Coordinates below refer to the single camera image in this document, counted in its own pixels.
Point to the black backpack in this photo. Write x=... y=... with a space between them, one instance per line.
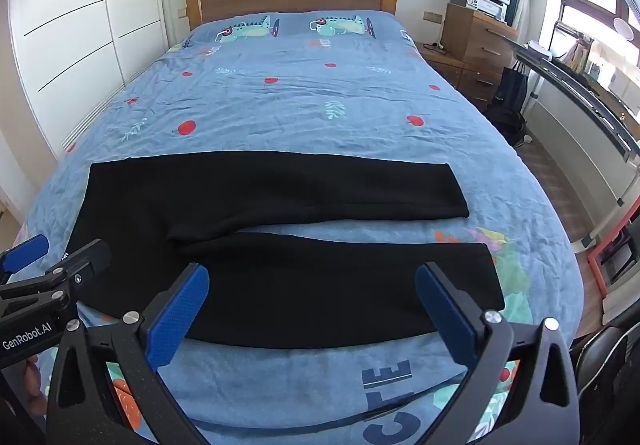
x=507 y=122

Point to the white wardrobe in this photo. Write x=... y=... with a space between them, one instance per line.
x=75 y=35

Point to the person's left hand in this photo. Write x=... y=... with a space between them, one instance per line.
x=35 y=385

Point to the wooden nightstand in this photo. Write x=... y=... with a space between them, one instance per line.
x=442 y=62

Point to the black office chair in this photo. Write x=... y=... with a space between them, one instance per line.
x=610 y=375

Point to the red metal frame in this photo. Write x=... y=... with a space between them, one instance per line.
x=600 y=255

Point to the black tote bag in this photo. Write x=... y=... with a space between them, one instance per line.
x=511 y=85

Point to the long desk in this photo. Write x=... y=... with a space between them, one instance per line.
x=575 y=90

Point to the white round lamp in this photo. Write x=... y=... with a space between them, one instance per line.
x=625 y=29

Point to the black pants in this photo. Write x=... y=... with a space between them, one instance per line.
x=280 y=195

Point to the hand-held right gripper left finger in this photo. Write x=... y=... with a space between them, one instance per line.
x=180 y=317

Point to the wooden dresser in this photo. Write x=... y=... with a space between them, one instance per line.
x=475 y=45

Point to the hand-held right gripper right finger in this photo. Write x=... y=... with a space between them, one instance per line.
x=445 y=317

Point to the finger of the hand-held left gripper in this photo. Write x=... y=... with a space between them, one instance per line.
x=25 y=250
x=87 y=260

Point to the beige wall socket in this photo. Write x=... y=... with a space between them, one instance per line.
x=432 y=16

